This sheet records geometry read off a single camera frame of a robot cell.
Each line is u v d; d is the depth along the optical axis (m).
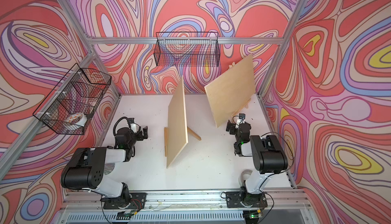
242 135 0.74
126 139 0.72
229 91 0.93
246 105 1.05
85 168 0.46
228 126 0.90
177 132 0.78
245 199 0.67
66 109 0.72
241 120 0.82
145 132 0.88
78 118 0.72
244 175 0.80
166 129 0.94
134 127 0.82
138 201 0.73
